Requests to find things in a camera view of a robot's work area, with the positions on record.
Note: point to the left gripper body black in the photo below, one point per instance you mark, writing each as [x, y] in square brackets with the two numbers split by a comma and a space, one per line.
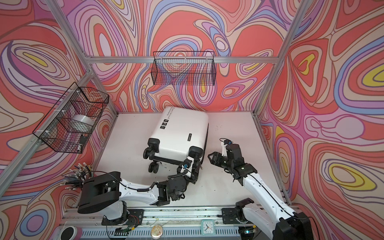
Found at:
[193, 180]

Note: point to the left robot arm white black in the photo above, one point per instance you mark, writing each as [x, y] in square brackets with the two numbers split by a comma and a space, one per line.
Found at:
[108, 193]

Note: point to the black wire basket left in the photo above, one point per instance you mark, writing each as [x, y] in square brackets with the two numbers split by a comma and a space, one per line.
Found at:
[68, 127]

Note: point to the round beige badge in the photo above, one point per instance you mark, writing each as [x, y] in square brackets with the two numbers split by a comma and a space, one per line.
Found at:
[157, 232]

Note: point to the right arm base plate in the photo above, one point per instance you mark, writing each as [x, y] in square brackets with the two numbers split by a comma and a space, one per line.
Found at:
[229, 216]

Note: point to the red pen cup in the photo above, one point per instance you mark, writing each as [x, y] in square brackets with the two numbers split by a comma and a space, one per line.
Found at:
[76, 178]

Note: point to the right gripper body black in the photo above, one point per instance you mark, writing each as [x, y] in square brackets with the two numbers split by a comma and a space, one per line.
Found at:
[221, 161]

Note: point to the black suitcase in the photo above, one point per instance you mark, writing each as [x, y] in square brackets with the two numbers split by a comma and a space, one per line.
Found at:
[180, 134]

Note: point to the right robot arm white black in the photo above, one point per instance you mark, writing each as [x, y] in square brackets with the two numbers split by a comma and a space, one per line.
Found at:
[276, 219]

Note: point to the black wire basket back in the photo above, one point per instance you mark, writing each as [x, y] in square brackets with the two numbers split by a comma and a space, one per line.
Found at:
[184, 68]

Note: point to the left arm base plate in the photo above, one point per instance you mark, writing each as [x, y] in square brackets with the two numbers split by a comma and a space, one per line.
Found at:
[131, 218]

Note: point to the black round speaker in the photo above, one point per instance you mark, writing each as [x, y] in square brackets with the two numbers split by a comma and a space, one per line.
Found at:
[71, 233]

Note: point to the black wire basket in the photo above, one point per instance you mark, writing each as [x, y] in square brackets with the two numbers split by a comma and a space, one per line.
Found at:
[184, 68]
[68, 127]

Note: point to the small teal clock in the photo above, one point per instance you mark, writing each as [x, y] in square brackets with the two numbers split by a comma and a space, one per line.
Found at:
[208, 228]

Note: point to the small black device in basket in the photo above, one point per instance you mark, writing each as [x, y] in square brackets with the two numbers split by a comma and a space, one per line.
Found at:
[81, 143]

